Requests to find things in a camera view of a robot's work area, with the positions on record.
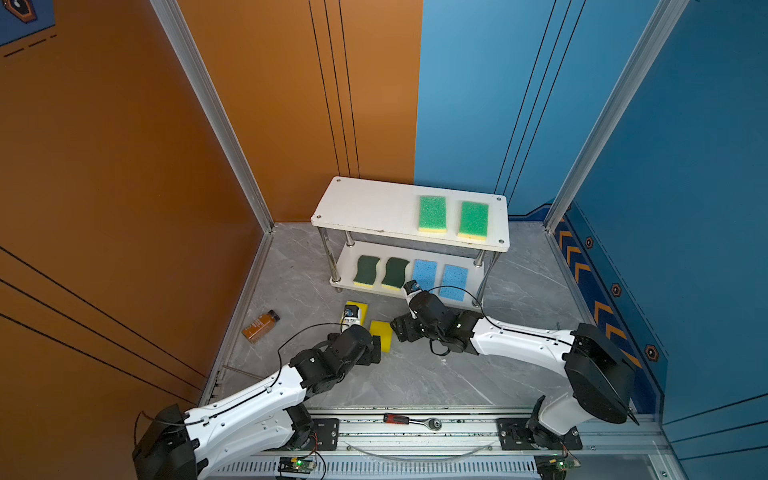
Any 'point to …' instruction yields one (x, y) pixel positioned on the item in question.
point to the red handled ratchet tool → (433, 423)
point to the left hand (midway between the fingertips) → (368, 337)
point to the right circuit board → (554, 466)
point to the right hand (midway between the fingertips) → (400, 321)
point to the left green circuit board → (296, 465)
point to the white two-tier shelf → (395, 237)
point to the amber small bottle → (259, 327)
